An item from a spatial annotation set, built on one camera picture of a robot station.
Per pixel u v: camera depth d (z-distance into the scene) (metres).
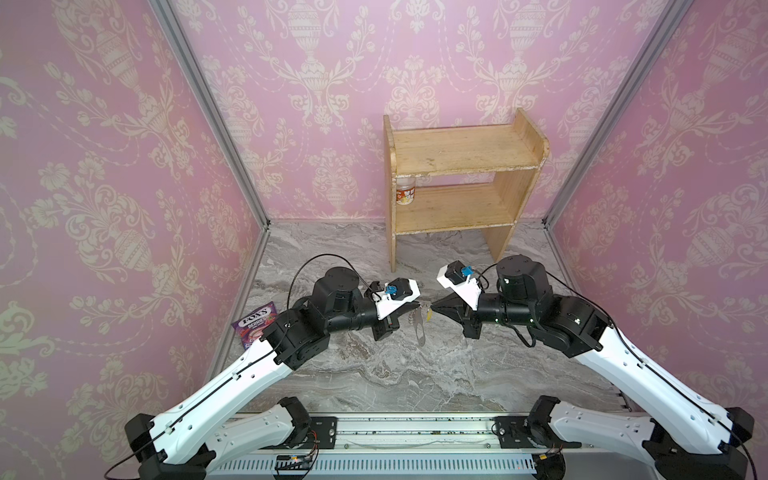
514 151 0.79
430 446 0.73
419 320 0.67
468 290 0.52
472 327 0.54
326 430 0.74
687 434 0.39
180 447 0.38
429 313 0.62
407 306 0.51
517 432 0.73
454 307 0.54
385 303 0.50
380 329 0.53
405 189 0.92
